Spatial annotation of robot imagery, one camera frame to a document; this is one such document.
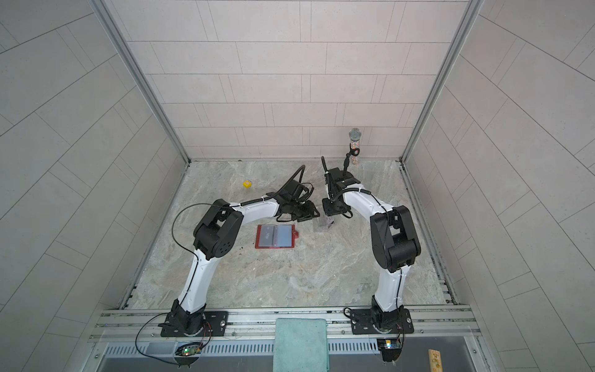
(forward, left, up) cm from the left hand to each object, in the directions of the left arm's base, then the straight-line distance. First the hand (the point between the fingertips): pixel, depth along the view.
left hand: (323, 212), depth 95 cm
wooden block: (-48, -30, +1) cm, 57 cm away
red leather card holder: (-11, +19, 0) cm, 22 cm away
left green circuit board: (-46, +40, +3) cm, 61 cm away
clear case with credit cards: (-5, +1, -1) cm, 5 cm away
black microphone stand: (+20, -13, +15) cm, 29 cm away
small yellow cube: (+15, +35, -1) cm, 38 cm away
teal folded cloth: (-45, +8, 0) cm, 46 cm away
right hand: (0, -3, +2) cm, 3 cm away
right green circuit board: (-45, -19, -1) cm, 49 cm away
